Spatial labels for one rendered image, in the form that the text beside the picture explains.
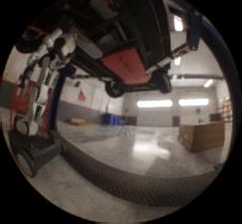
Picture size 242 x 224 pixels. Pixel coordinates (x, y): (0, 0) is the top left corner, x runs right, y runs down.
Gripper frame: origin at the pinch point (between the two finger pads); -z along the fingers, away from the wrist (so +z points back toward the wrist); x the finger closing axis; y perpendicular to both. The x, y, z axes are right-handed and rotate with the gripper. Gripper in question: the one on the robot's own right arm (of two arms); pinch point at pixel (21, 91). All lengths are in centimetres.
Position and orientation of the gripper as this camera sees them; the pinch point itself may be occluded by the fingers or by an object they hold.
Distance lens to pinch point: 76.1
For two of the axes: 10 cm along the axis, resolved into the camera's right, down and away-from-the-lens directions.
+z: 0.7, -9.7, 2.2
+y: -2.1, 2.1, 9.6
